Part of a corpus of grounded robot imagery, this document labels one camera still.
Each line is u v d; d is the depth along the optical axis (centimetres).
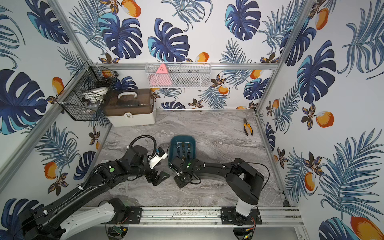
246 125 111
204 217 76
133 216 73
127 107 95
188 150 97
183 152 98
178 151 98
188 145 100
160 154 63
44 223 39
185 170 63
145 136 56
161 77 90
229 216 74
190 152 98
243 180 45
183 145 100
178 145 99
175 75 100
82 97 84
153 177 63
